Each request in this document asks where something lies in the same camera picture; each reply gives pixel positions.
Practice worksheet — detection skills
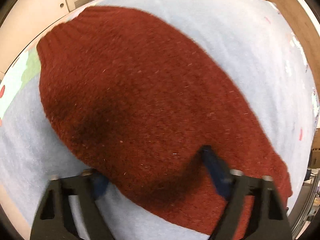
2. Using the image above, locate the dark red knitted sweater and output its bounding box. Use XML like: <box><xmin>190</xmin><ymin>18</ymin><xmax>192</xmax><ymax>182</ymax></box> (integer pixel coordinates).
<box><xmin>37</xmin><ymin>7</ymin><xmax>292</xmax><ymax>235</ymax></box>

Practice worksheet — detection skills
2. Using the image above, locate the wooden bed headboard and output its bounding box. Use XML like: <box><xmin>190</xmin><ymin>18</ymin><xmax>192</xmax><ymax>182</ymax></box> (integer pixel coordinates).
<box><xmin>254</xmin><ymin>0</ymin><xmax>320</xmax><ymax>86</ymax></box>

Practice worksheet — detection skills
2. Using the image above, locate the white wardrobe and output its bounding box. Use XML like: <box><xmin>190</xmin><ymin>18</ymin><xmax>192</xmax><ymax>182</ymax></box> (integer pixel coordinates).
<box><xmin>1</xmin><ymin>0</ymin><xmax>92</xmax><ymax>75</ymax></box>

